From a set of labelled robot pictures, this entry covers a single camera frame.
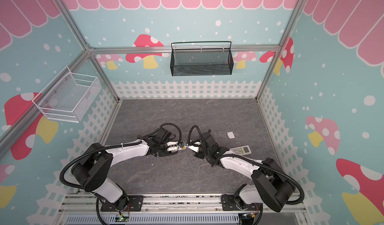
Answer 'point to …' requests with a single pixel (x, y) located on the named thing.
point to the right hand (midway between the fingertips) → (193, 143)
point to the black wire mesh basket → (198, 58)
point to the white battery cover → (231, 135)
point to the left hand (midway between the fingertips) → (167, 147)
